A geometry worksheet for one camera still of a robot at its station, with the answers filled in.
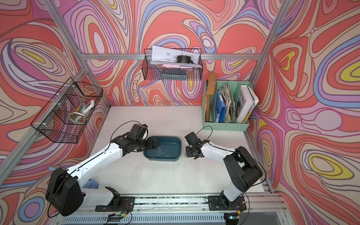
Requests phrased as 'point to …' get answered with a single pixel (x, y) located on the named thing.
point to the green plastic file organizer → (227, 105)
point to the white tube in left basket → (90, 107)
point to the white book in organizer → (248, 98)
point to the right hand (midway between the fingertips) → (192, 155)
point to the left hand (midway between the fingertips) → (156, 144)
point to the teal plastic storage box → (169, 149)
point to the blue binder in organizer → (221, 115)
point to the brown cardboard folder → (210, 91)
